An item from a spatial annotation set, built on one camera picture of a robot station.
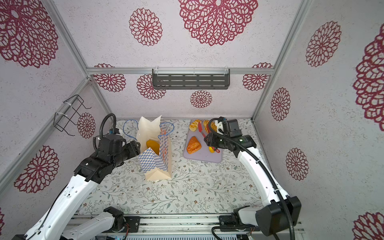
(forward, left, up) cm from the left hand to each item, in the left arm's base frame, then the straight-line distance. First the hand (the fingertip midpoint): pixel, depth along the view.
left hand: (135, 148), depth 73 cm
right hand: (+6, -37, +1) cm, 37 cm away
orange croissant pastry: (+16, -29, -21) cm, 40 cm away
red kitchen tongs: (+13, -33, 0) cm, 35 cm away
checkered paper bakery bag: (-2, -7, -14) cm, 16 cm away
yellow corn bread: (+13, -41, -23) cm, 49 cm away
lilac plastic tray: (+11, -36, -25) cm, 46 cm away
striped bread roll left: (+34, -30, -22) cm, 51 cm away
